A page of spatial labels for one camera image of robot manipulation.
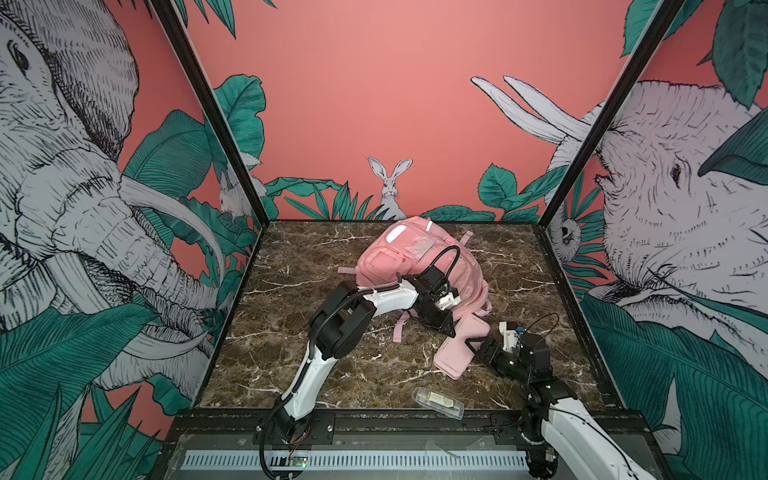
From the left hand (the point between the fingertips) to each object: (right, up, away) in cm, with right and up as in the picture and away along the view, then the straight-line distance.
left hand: (455, 332), depth 87 cm
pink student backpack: (-6, +20, -6) cm, 21 cm away
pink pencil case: (0, -6, -1) cm, 6 cm away
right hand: (+3, -2, -4) cm, 6 cm away
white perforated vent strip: (-25, -26, -17) cm, 40 cm away
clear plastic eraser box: (-6, -16, -10) cm, 20 cm away
